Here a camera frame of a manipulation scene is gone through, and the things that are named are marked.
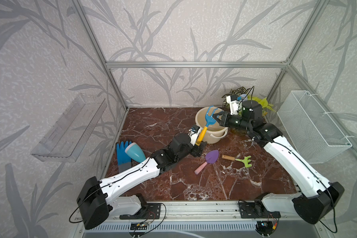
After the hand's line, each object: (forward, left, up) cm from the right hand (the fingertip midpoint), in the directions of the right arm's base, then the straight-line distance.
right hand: (213, 114), depth 70 cm
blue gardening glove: (-9, +51, -31) cm, 60 cm away
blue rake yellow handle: (-2, +1, -3) cm, 3 cm away
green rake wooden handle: (-8, -24, -35) cm, 43 cm away
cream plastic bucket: (+2, -3, -18) cm, 19 cm away
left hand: (-7, +6, -11) cm, 14 cm away
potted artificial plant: (+29, -21, -11) cm, 37 cm away
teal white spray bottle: (-5, +44, -28) cm, 53 cm away
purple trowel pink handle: (-5, -2, -36) cm, 36 cm away
